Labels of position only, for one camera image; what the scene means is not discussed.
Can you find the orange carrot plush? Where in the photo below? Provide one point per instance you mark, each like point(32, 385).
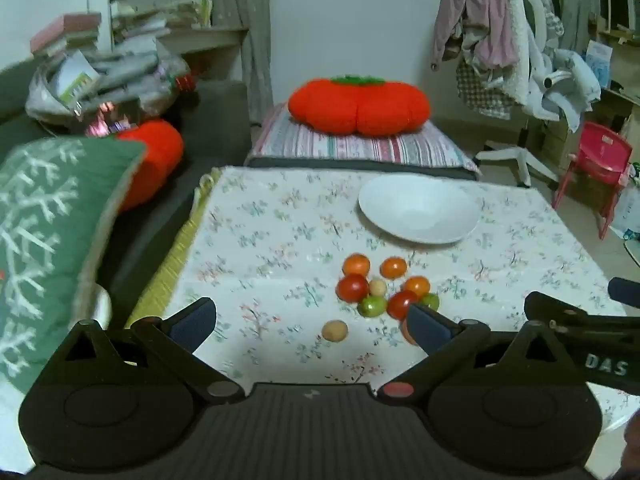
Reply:
point(152, 160)

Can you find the white ribbed plate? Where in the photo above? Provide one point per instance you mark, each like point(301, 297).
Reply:
point(417, 207)

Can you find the dark green cherry tomato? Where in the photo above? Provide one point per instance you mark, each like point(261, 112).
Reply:
point(372, 306)

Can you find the red cherry tomato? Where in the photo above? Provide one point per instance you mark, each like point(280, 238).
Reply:
point(398, 305)
point(352, 287)

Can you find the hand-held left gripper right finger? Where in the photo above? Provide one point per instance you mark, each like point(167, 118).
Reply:
point(429, 327)

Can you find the grey sofa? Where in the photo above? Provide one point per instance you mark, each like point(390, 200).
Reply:
point(215, 120)

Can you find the pile of papers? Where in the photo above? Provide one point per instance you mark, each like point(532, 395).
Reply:
point(155, 17)

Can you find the red tomato plush cushion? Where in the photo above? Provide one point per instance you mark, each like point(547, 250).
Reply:
point(357, 105)

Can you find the striped cloth covered ottoman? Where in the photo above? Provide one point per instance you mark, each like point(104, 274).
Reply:
point(350, 150)

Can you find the wooden shelf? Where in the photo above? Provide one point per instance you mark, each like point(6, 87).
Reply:
point(620, 35)

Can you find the pink plastic child chair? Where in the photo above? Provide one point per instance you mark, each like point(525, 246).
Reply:
point(600, 155)

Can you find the white plastic bag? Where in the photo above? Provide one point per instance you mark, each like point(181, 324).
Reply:
point(627, 210)

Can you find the white shelf unit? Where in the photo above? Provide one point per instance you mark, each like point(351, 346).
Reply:
point(215, 42)

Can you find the small beige round fruit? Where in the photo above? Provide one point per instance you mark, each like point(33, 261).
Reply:
point(377, 287)

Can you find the pink garment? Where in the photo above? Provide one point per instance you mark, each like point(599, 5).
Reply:
point(480, 10)

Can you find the white office chair base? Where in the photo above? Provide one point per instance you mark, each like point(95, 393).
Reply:
point(520, 160)

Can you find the light green cherry tomato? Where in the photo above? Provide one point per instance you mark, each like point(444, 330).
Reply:
point(432, 301)

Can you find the grey curtain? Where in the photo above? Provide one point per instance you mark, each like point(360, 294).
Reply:
point(250, 20)

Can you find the checkered cloth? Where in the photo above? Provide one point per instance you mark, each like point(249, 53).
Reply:
point(480, 90)

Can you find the yellow woven mat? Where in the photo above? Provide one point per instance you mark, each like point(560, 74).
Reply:
point(172, 260)

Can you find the plastic bag of papers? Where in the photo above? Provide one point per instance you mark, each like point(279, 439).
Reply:
point(120, 75)

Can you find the white fleece garment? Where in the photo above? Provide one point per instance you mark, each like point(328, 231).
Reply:
point(550, 60)

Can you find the green snowflake pillow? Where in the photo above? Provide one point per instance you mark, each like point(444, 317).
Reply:
point(50, 235)

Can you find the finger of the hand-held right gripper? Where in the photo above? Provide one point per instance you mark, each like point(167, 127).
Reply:
point(555, 310)
point(626, 291)

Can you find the stack of books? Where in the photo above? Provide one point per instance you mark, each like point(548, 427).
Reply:
point(67, 32)

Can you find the floral tablecloth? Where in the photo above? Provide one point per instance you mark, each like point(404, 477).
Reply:
point(280, 240)

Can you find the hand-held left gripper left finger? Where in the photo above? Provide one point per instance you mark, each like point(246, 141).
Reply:
point(194, 322)

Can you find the orange cherry tomato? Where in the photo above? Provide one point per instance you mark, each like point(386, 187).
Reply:
point(417, 285)
point(393, 267)
point(405, 334)
point(356, 263)

